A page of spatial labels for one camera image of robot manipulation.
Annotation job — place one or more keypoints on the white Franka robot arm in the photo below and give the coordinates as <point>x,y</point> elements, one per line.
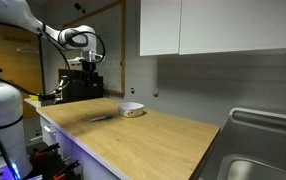
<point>3,100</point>

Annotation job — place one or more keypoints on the white wall cabinet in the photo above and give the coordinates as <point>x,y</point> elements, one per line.
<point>216,26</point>

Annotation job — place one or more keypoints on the stainless steel sink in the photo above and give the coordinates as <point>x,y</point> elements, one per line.
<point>259,143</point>

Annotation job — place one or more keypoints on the small wall outlet fitting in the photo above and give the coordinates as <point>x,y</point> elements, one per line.
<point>132,90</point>

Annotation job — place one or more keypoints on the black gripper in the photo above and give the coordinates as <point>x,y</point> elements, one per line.
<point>89,66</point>

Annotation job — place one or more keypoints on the wooden door panel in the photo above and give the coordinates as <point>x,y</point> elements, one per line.
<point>13,66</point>

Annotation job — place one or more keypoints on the black equipment box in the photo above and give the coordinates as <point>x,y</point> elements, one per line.
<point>83,88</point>

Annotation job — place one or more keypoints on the white counter base cabinet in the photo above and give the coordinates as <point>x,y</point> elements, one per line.
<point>83,160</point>

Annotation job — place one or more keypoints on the yellow small object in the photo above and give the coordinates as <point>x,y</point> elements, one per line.
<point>34,97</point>

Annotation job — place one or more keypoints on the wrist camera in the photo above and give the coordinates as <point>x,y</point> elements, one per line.
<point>74,61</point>

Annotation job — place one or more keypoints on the round metal wall fitting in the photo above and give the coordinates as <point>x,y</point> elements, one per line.
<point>155,94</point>

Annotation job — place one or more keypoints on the red and black clamp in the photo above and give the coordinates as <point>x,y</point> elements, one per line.
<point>64,170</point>
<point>44,154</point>

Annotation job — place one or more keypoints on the wooden framed whiteboard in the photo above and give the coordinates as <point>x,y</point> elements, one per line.
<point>111,50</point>

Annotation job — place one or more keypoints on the white round bowl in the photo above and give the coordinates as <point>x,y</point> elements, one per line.
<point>131,109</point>

